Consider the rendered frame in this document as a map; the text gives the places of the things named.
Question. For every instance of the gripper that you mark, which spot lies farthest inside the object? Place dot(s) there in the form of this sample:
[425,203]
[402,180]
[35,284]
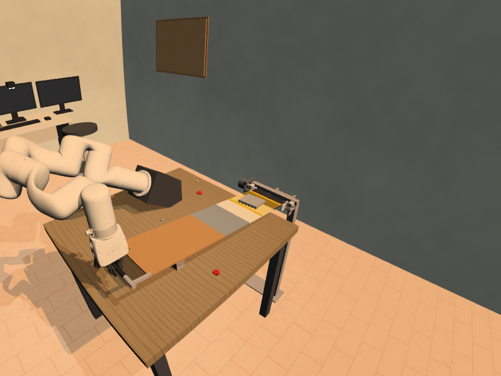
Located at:
[109,249]

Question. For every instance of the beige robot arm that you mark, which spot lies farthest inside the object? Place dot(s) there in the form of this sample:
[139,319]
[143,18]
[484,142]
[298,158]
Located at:
[29,165]

